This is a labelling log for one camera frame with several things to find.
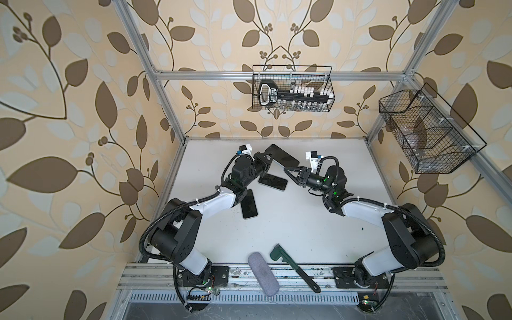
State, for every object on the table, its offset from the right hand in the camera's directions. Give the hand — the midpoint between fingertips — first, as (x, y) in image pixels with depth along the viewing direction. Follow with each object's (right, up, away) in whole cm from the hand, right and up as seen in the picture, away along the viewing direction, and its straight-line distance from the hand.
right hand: (285, 172), depth 77 cm
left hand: (-2, +9, +1) cm, 9 cm away
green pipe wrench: (-2, -33, +3) cm, 33 cm away
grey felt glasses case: (-7, -38, -6) cm, 40 cm away
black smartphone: (-16, -18, +19) cm, 30 cm away
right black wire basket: (+55, +13, -5) cm, 57 cm away
